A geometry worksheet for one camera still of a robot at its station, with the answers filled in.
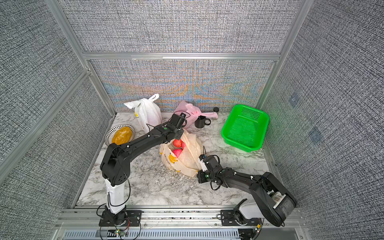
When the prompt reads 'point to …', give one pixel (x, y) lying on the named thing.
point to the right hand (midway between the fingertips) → (197, 173)
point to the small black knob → (216, 109)
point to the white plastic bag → (148, 114)
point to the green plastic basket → (245, 128)
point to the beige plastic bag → (188, 161)
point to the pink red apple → (177, 152)
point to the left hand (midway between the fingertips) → (178, 127)
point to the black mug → (200, 122)
